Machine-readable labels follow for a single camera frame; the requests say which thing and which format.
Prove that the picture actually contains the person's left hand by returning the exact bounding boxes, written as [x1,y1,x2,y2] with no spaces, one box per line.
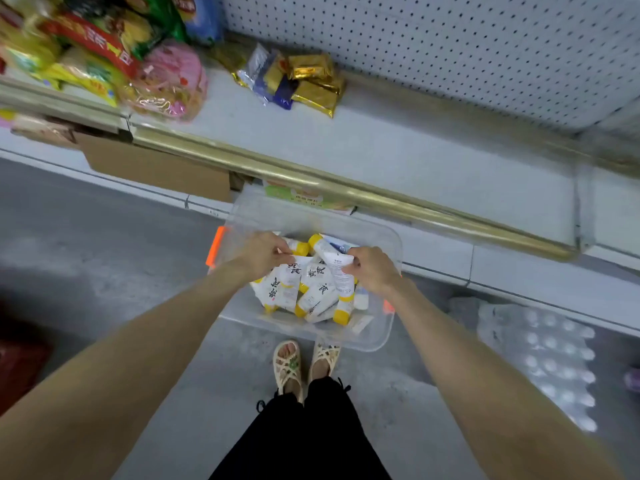
[233,232,297,284]

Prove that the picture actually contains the person's right hand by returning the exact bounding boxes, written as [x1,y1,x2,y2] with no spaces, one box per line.
[341,245,403,297]

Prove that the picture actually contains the pile of cream tubes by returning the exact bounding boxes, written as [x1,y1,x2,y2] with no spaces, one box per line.
[249,232,373,335]

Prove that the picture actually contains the clear plastic storage bin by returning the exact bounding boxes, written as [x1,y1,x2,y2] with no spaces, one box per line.
[206,187,403,353]

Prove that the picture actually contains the person's left forearm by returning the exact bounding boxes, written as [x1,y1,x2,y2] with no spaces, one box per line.
[0,262,256,480]

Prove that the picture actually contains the person's right forearm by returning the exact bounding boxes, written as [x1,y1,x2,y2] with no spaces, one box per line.
[387,277,626,480]

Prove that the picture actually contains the person's left sandal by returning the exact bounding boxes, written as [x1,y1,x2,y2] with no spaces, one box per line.
[272,340,305,403]

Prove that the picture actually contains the person's black trousers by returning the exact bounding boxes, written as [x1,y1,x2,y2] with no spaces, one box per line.
[209,377,391,480]

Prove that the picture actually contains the brown cardboard sheet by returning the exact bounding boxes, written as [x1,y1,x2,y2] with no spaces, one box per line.
[75,132,233,203]

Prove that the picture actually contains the blue snack packet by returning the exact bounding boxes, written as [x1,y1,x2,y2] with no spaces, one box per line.
[255,52,297,111]

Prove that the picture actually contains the shrink-wrapped water bottle pack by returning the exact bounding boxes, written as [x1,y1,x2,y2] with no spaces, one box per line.
[447,297,599,433]

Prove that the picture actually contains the pink snack bag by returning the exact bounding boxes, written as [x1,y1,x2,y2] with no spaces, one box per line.
[122,39,209,121]

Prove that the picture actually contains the blue chips bag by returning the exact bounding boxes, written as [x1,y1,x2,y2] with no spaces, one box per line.
[172,0,225,45]

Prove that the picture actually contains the pale wrapped snack pack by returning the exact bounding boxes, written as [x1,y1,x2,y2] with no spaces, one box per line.
[9,114,81,148]

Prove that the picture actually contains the black green chips bag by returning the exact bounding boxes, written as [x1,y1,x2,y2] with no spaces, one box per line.
[65,0,189,58]

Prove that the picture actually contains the dark red carton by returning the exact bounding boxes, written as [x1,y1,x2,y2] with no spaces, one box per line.
[0,339,53,415]

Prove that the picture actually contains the red yellow snack packet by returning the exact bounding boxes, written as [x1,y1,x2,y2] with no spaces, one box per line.
[42,12,141,78]

